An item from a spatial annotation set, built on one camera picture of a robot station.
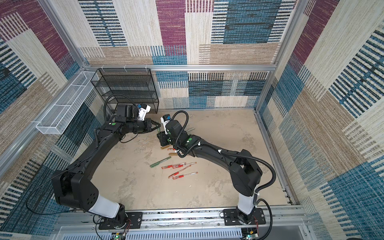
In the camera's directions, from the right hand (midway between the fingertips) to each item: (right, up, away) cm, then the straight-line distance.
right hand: (159, 136), depth 81 cm
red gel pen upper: (+3, -10, +18) cm, 21 cm away
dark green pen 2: (-5, -18, +11) cm, 22 cm away
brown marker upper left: (-2, -9, +18) cm, 20 cm away
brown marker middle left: (+5, -12, +16) cm, 21 cm away
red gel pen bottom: (+11, -23, +7) cm, 27 cm away
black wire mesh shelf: (-35, +34, +24) cm, 54 cm away
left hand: (0, +7, -1) cm, 7 cm away
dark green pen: (0, +4, -1) cm, 4 cm away
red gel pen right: (+8, -19, +11) cm, 23 cm away
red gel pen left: (+5, -19, +11) cm, 22 cm away
